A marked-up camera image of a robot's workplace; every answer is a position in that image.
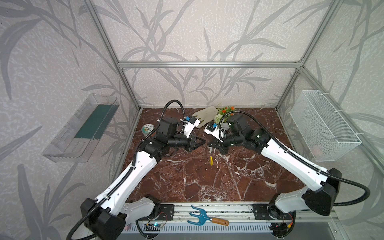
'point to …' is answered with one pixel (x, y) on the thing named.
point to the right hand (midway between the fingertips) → (209, 138)
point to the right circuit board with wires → (282, 229)
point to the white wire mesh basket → (325, 133)
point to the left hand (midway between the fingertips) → (205, 138)
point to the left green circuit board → (152, 227)
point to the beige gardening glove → (206, 115)
